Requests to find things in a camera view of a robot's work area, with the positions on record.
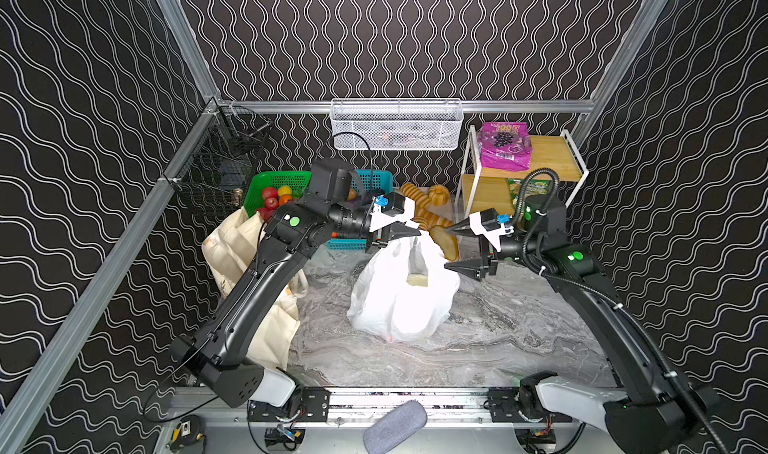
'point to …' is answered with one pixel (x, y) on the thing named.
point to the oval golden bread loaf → (447, 241)
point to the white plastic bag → (403, 291)
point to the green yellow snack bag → (533, 187)
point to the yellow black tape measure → (185, 433)
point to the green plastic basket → (262, 180)
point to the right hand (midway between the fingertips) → (445, 243)
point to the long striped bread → (426, 219)
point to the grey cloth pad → (394, 427)
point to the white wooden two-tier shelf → (554, 158)
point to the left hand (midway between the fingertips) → (423, 225)
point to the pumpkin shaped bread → (439, 195)
